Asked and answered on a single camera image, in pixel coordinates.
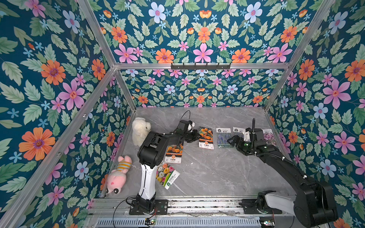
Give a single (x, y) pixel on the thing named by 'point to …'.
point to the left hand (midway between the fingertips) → (203, 134)
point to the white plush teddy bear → (140, 128)
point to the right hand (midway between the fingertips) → (234, 141)
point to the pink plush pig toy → (117, 178)
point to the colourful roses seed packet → (167, 175)
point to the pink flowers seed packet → (268, 137)
